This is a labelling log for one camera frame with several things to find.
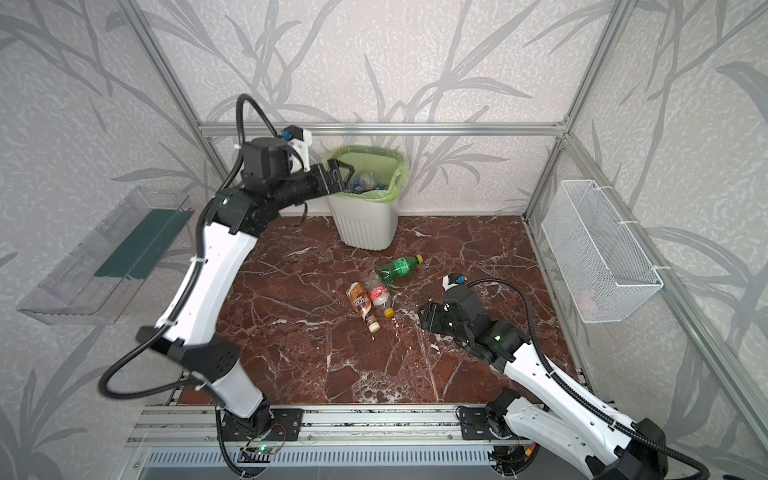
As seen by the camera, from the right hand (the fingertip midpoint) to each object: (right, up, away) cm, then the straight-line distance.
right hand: (426, 303), depth 77 cm
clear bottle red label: (-13, 0, +14) cm, 20 cm away
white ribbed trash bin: (-19, +22, +19) cm, 35 cm away
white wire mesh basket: (+47, +7, +1) cm, 48 cm away
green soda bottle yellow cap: (-8, +7, +22) cm, 24 cm away
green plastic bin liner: (-11, +40, +19) cm, 46 cm away
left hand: (-19, +34, -11) cm, 41 cm away
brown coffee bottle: (-19, -3, +14) cm, 24 cm away
